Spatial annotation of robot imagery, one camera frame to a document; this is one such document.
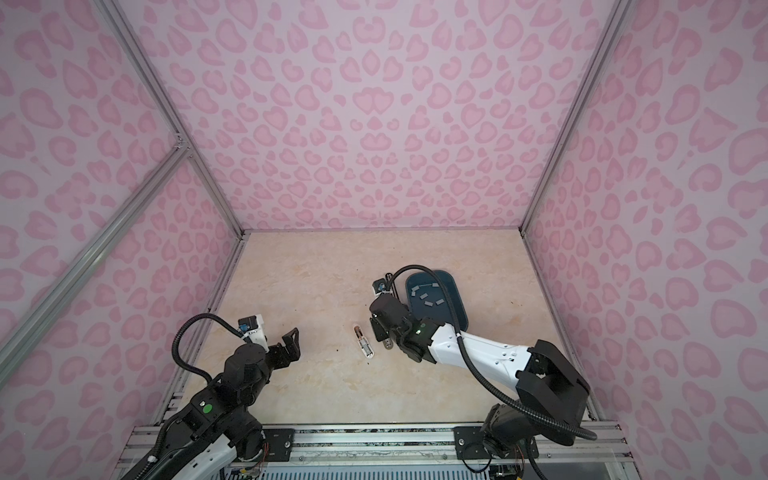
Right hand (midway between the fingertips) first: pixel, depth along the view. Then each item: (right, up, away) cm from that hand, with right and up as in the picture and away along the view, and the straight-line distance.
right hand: (380, 312), depth 82 cm
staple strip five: (+19, 0, +17) cm, 26 cm away
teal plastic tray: (+16, +1, +18) cm, 23 cm away
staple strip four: (+15, 0, +16) cm, 22 cm away
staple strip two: (+14, +2, +18) cm, 23 cm away
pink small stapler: (-5, -10, +6) cm, 13 cm away
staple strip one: (+10, +3, +19) cm, 22 cm away
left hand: (-24, -4, -5) cm, 25 cm away
